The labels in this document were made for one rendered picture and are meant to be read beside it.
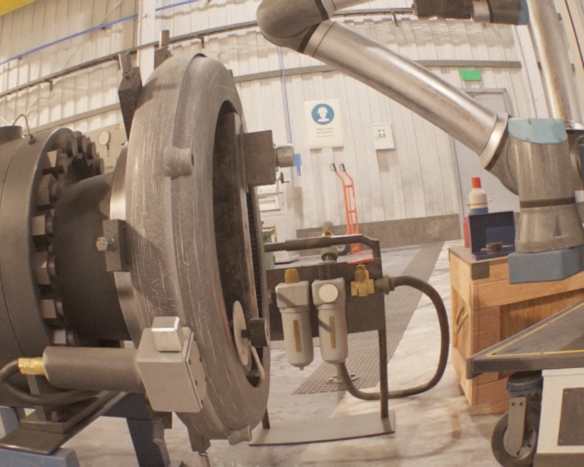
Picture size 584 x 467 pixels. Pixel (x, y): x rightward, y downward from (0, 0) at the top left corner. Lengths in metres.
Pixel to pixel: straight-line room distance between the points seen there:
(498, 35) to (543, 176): 11.00
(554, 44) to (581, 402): 1.08
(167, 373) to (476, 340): 1.23
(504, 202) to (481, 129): 10.48
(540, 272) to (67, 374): 0.90
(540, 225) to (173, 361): 0.74
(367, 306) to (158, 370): 1.33
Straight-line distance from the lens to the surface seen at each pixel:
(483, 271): 2.29
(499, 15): 1.85
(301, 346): 2.44
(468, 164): 12.22
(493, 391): 2.36
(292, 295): 2.42
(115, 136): 8.82
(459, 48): 12.50
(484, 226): 2.48
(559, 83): 2.17
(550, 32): 2.20
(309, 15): 1.65
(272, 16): 1.68
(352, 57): 1.75
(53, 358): 1.34
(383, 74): 1.75
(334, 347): 2.44
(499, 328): 2.32
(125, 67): 1.43
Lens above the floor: 0.66
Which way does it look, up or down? 2 degrees down
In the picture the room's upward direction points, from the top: 6 degrees counter-clockwise
